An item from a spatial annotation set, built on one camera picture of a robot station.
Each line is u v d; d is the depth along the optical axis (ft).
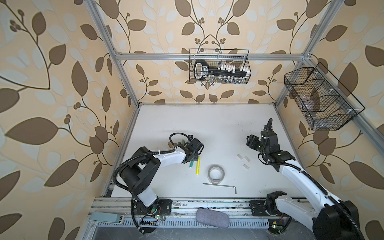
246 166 2.90
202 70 2.76
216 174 2.83
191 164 2.92
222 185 2.70
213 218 2.27
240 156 3.05
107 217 2.25
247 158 2.99
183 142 3.23
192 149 2.35
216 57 2.98
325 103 2.41
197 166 2.89
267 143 2.06
